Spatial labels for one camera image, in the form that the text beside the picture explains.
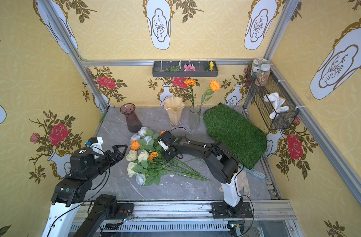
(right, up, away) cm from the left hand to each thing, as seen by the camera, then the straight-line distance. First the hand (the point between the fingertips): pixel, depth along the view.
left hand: (116, 149), depth 70 cm
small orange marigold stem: (+20, -14, +15) cm, 29 cm away
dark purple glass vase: (-4, +11, +36) cm, 38 cm away
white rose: (0, +3, +26) cm, 26 cm away
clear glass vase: (+39, +18, +26) cm, 51 cm away
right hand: (+24, -6, +24) cm, 34 cm away
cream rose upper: (+9, -6, +12) cm, 16 cm away
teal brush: (+73, -16, +15) cm, 76 cm away
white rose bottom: (+9, -18, +10) cm, 22 cm away
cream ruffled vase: (+26, +23, +30) cm, 46 cm away
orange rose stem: (+16, -12, +15) cm, 25 cm away
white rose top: (+4, +6, +28) cm, 29 cm away
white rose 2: (+9, +2, +22) cm, 24 cm away
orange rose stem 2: (+30, -14, +18) cm, 38 cm away
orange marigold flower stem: (+38, +28, +23) cm, 52 cm away
